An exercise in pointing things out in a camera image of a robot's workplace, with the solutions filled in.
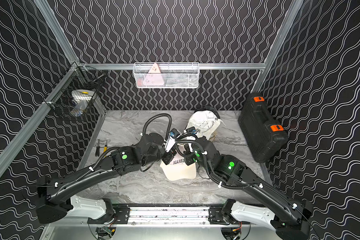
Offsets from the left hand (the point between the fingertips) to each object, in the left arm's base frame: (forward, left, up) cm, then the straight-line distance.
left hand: (178, 143), depth 66 cm
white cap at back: (+29, -16, -15) cm, 36 cm away
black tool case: (+13, -45, -7) cm, 47 cm away
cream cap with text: (-4, 0, -19) cm, 19 cm away
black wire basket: (+23, +57, +4) cm, 62 cm away
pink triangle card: (+42, +18, +5) cm, 46 cm away
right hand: (0, -3, -1) cm, 4 cm away
